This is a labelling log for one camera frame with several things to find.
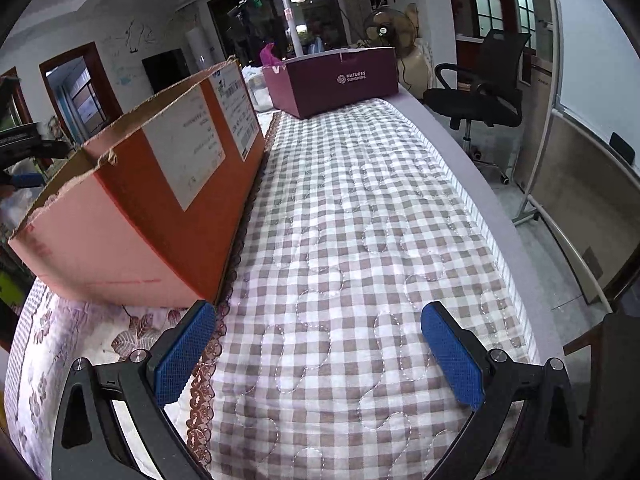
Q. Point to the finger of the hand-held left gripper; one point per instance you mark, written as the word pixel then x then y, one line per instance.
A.
pixel 30 147
pixel 25 180

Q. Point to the dark wooden chair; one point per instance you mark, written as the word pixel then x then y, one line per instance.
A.
pixel 615 385

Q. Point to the black office chair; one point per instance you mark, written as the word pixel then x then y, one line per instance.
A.
pixel 480 100

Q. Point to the whiteboard on stand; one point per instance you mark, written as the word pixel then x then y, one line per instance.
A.
pixel 590 60

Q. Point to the standing electric fan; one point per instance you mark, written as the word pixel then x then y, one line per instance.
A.
pixel 387 30

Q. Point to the pink plastic bag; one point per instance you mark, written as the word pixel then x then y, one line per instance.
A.
pixel 270 55

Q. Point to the purple cardboard box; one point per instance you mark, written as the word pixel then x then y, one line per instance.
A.
pixel 340 85

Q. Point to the black television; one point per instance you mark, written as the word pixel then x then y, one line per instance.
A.
pixel 165 70

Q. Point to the clear plastic bag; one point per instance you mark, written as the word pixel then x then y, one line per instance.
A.
pixel 257 90

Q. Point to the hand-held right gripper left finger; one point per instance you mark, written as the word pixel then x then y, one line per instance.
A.
pixel 182 355

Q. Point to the white standing air conditioner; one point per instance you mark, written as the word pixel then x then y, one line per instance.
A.
pixel 202 52

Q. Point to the brown cardboard box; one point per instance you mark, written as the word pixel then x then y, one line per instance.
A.
pixel 150 185

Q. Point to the brown wooden doorway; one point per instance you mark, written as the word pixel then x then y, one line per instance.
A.
pixel 102 85

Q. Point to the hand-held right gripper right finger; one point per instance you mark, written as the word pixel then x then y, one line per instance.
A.
pixel 452 360

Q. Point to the quilted leaf-print tablecloth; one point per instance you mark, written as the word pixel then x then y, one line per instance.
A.
pixel 350 235

